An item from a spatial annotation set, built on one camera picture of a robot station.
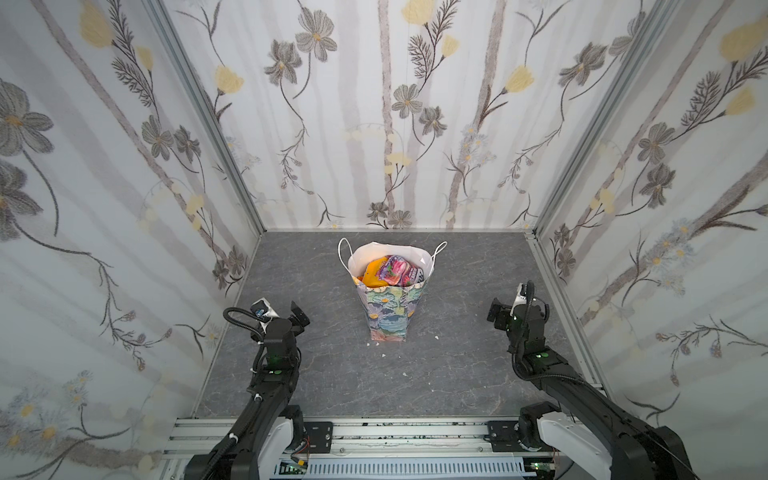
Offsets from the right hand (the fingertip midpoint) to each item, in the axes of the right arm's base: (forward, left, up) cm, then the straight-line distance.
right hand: (506, 297), depth 85 cm
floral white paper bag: (-6, +33, +1) cm, 34 cm away
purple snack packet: (+4, +32, +5) cm, 33 cm away
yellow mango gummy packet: (+3, +40, +3) cm, 40 cm away
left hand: (-3, +66, -3) cm, 66 cm away
